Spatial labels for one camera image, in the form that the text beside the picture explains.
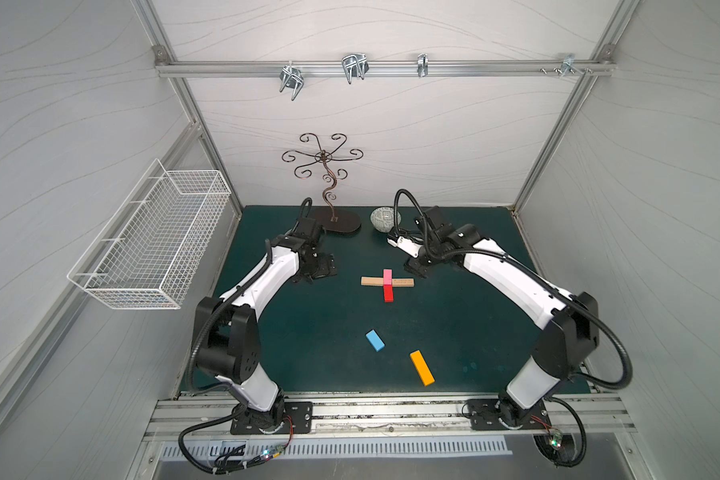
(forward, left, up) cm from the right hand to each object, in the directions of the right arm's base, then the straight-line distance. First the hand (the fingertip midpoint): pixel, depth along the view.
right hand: (413, 255), depth 84 cm
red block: (-3, +7, -17) cm, 19 cm away
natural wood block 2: (+1, +2, -17) cm, 17 cm away
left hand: (-3, +27, -6) cm, 28 cm away
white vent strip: (-44, +13, -18) cm, 49 cm away
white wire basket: (-12, +64, +14) cm, 67 cm away
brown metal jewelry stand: (+28, +23, -16) cm, 40 cm away
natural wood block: (+1, +12, -17) cm, 21 cm away
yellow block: (-26, -3, -17) cm, 31 cm away
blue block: (-19, +10, -17) cm, 27 cm away
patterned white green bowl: (+29, +9, -16) cm, 34 cm away
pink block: (+3, +7, -17) cm, 19 cm away
